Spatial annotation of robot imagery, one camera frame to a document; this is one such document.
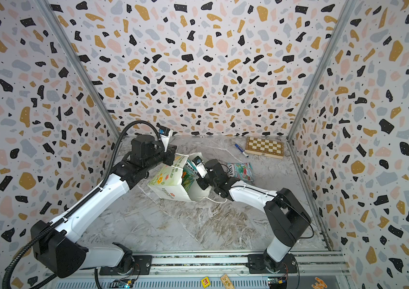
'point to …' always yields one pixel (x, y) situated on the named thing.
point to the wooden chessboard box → (264, 147)
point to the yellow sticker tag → (206, 282)
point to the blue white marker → (241, 150)
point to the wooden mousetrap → (227, 282)
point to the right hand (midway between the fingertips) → (199, 172)
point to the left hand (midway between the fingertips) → (176, 145)
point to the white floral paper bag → (169, 182)
